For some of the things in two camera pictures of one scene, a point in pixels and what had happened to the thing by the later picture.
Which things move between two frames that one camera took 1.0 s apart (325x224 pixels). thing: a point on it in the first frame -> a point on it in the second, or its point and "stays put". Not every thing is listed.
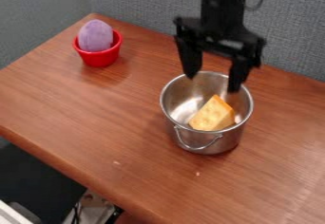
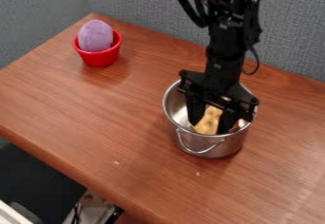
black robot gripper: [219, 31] -> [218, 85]
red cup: [102, 58] stays put
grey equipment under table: [94, 210] stays put
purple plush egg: [95, 35] stays put
